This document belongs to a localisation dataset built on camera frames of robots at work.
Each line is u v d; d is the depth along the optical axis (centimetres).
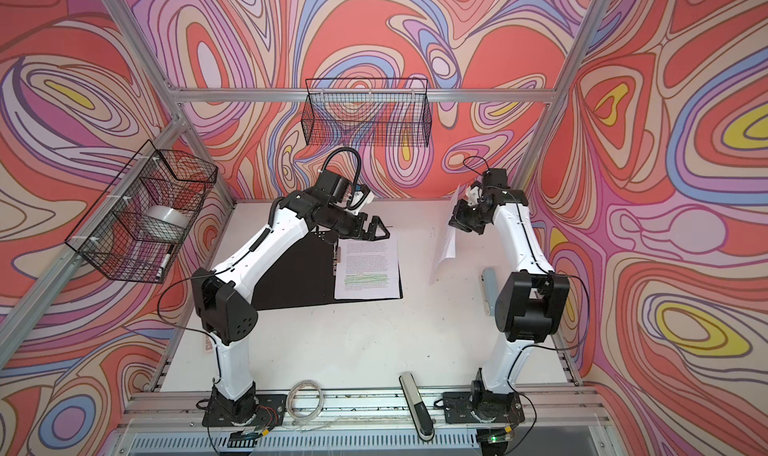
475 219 75
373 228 71
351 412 75
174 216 74
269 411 72
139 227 71
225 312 48
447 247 82
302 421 73
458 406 74
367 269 99
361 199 69
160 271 71
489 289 91
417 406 71
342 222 69
